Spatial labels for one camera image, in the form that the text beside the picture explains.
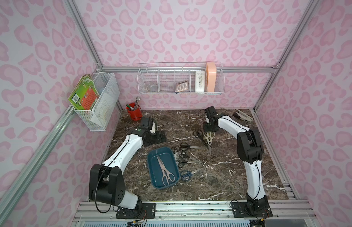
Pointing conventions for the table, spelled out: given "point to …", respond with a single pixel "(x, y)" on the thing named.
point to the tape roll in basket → (152, 87)
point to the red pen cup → (136, 115)
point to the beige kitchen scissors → (209, 136)
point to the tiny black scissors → (173, 148)
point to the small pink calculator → (182, 86)
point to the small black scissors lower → (181, 162)
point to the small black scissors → (183, 155)
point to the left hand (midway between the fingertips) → (160, 137)
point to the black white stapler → (242, 116)
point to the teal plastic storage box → (168, 157)
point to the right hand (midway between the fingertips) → (206, 127)
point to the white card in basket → (199, 81)
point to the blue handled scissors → (186, 174)
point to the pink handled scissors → (167, 176)
